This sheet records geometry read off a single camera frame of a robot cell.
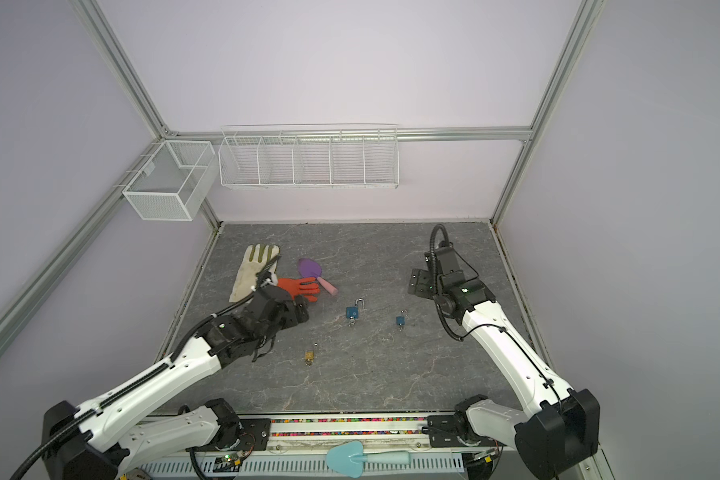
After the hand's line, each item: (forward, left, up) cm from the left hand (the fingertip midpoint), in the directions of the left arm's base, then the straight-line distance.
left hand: (294, 309), depth 78 cm
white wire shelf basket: (+54, -20, +9) cm, 59 cm away
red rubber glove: (+15, +1, -13) cm, 20 cm away
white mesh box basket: (+48, +44, +6) cm, 66 cm away
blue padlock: (+7, -15, -16) cm, 23 cm away
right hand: (+4, -37, +3) cm, 37 cm away
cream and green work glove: (+31, +20, -16) cm, 40 cm away
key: (+3, -15, -16) cm, 22 cm away
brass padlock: (-7, -2, -16) cm, 18 cm away
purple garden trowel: (+26, +1, -18) cm, 31 cm away
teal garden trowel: (-32, -13, -15) cm, 38 cm away
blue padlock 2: (+3, -30, -17) cm, 34 cm away
